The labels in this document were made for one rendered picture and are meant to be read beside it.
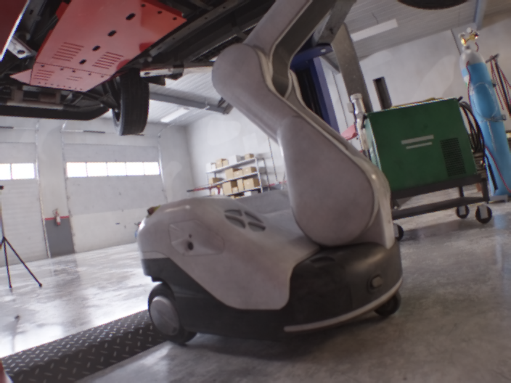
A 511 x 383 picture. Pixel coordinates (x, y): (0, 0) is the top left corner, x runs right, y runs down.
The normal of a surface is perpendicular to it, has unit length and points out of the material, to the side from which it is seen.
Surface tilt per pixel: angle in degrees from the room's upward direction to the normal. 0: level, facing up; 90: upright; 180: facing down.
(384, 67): 90
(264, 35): 90
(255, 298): 90
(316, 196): 90
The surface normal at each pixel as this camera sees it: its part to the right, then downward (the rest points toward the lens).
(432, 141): -0.33, -0.06
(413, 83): -0.59, 0.07
